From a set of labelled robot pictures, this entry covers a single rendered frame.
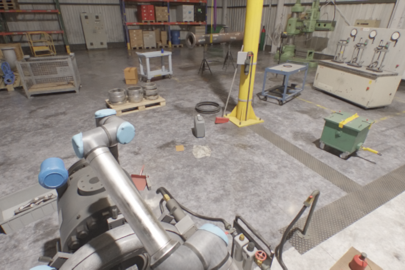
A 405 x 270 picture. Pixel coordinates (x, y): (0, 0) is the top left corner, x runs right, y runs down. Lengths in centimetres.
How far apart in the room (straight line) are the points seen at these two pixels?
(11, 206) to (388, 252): 392
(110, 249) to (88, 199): 49
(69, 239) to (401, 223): 308
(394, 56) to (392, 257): 493
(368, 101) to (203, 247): 586
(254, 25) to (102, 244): 380
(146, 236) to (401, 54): 650
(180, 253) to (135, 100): 467
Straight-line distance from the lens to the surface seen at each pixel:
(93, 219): 149
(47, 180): 173
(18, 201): 331
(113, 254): 120
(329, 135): 392
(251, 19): 420
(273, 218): 263
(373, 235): 293
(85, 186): 163
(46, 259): 130
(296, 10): 1249
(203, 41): 796
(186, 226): 139
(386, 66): 690
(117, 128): 95
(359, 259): 185
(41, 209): 294
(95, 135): 92
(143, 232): 81
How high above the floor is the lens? 189
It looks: 28 degrees down
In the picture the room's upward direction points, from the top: 1 degrees clockwise
